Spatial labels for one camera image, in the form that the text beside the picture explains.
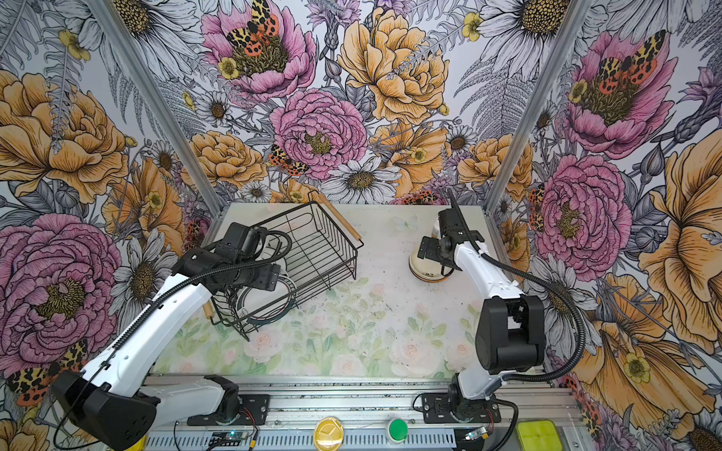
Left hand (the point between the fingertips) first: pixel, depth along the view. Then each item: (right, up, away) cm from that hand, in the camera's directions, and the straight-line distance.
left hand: (257, 282), depth 76 cm
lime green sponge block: (+71, -36, -7) cm, 80 cm away
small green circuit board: (-5, -38, -5) cm, 39 cm away
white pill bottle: (+55, +14, +31) cm, 64 cm away
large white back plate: (-1, -6, +2) cm, 7 cm away
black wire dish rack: (+13, +5, +29) cm, 33 cm away
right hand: (+51, +4, +14) cm, 53 cm away
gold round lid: (+20, -36, -6) cm, 42 cm away
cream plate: (+50, 0, +24) cm, 55 cm away
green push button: (+36, -31, -12) cm, 49 cm away
